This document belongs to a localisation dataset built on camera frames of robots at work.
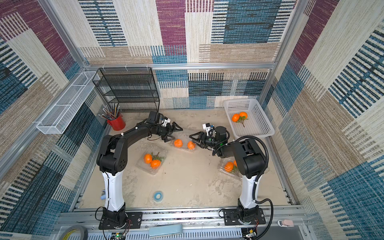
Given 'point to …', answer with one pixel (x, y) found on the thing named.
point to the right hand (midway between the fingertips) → (192, 139)
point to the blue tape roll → (158, 196)
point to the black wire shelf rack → (127, 85)
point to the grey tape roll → (84, 230)
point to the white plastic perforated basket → (257, 123)
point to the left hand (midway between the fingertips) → (180, 133)
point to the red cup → (118, 123)
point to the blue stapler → (103, 197)
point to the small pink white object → (285, 223)
